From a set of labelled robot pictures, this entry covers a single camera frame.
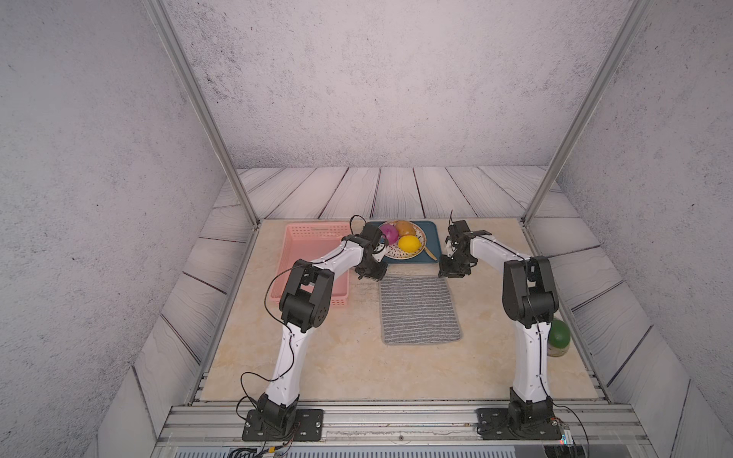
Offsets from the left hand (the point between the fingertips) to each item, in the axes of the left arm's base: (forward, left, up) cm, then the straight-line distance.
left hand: (385, 276), depth 102 cm
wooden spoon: (+10, -18, 0) cm, 20 cm away
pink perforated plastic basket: (+16, +29, +1) cm, 33 cm away
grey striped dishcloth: (-13, -10, -1) cm, 16 cm away
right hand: (+1, -22, +1) cm, 22 cm away
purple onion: (+15, -2, +6) cm, 16 cm away
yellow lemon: (+12, -10, +3) cm, 16 cm away
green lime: (-24, -50, +3) cm, 56 cm away
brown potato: (+19, -9, +4) cm, 21 cm away
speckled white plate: (+12, -4, -1) cm, 13 cm away
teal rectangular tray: (+21, -20, +1) cm, 29 cm away
